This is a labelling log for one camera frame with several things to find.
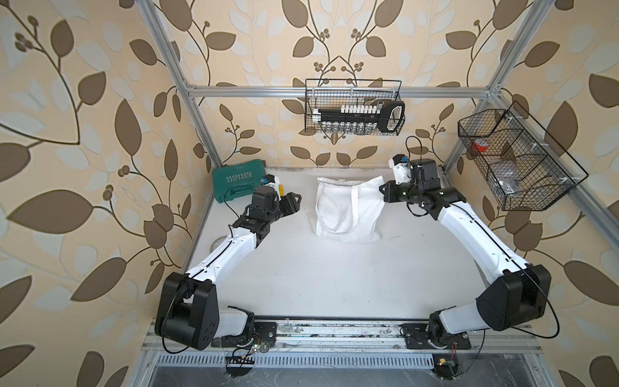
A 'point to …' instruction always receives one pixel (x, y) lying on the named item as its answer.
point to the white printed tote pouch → (348, 211)
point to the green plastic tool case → (238, 180)
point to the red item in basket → (480, 145)
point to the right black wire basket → (524, 168)
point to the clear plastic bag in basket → (507, 175)
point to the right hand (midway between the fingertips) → (381, 187)
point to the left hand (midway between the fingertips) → (291, 195)
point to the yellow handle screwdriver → (281, 189)
